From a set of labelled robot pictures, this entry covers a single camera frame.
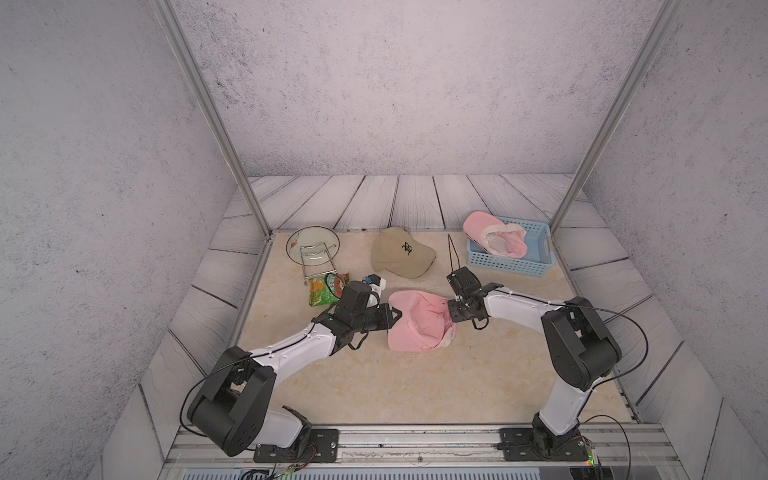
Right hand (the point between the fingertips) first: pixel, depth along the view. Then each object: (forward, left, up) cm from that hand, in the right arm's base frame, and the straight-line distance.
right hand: (462, 308), depth 96 cm
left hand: (-8, +18, +10) cm, 22 cm away
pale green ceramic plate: (+19, +48, +14) cm, 54 cm away
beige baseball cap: (+22, +22, +4) cm, 31 cm away
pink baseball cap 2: (+31, -16, +2) cm, 34 cm away
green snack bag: (+6, +44, +3) cm, 44 cm away
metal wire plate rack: (+15, +48, -1) cm, 50 cm away
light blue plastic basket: (+15, -26, +4) cm, 31 cm away
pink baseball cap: (-5, +12, 0) cm, 13 cm away
